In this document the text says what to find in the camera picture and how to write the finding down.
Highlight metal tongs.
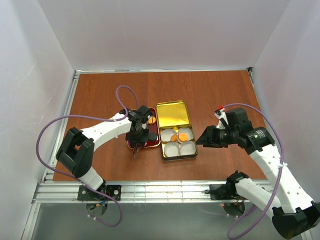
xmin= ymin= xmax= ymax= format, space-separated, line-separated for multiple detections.
xmin=132 ymin=143 xmax=143 ymax=159

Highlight large round orange cookie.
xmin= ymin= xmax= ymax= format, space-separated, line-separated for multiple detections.
xmin=178 ymin=133 xmax=188 ymax=143

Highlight round waffle cookie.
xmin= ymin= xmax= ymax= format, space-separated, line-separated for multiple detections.
xmin=170 ymin=134 xmax=178 ymax=142

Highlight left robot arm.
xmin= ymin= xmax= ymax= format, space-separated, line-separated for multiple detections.
xmin=55 ymin=105 xmax=153 ymax=191

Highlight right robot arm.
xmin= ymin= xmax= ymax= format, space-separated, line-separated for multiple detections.
xmin=196 ymin=103 xmax=320 ymax=240

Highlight black sandwich cookie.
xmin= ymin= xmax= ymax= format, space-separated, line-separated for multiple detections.
xmin=148 ymin=132 xmax=158 ymax=142

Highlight dark red tray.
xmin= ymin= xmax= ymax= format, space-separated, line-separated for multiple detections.
xmin=125 ymin=105 xmax=161 ymax=155

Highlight white paper cup front-right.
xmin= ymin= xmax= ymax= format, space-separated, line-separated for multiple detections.
xmin=180 ymin=140 xmax=196 ymax=156

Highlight white paper cup back-right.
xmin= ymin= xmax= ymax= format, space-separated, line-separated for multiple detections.
xmin=177 ymin=127 xmax=194 ymax=141

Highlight white paper cup back-left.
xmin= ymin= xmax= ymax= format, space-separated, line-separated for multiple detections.
xmin=160 ymin=128 xmax=178 ymax=143

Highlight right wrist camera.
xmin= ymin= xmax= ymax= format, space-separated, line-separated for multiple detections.
xmin=214 ymin=105 xmax=229 ymax=129

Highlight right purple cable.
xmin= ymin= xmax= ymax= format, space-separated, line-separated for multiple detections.
xmin=226 ymin=103 xmax=286 ymax=240

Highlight purple cable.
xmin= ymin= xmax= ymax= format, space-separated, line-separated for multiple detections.
xmin=36 ymin=85 xmax=140 ymax=228
xmin=226 ymin=103 xmax=286 ymax=240

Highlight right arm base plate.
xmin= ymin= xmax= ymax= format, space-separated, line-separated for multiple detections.
xmin=204 ymin=184 xmax=257 ymax=201

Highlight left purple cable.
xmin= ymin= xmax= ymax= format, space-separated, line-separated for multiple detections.
xmin=36 ymin=85 xmax=140 ymax=228

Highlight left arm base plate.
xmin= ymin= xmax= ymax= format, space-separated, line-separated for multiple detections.
xmin=77 ymin=184 xmax=123 ymax=202

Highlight aluminium table frame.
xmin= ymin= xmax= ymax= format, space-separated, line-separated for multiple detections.
xmin=19 ymin=67 xmax=313 ymax=240

